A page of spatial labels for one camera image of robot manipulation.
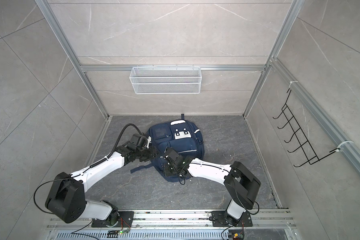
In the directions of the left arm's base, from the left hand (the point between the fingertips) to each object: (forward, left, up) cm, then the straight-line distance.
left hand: (159, 150), depth 85 cm
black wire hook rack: (-13, -67, +21) cm, 71 cm away
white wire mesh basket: (+45, -4, +18) cm, 49 cm away
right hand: (-9, -3, -6) cm, 11 cm away
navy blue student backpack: (+13, -15, -4) cm, 21 cm away
